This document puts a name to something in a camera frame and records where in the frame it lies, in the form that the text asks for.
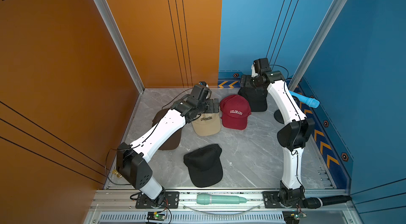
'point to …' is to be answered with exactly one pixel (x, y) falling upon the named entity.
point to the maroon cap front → (235, 111)
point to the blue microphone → (312, 102)
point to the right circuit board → (291, 217)
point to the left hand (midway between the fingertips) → (212, 102)
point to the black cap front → (204, 165)
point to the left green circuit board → (155, 216)
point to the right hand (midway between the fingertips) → (248, 82)
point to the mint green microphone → (206, 199)
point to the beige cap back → (207, 124)
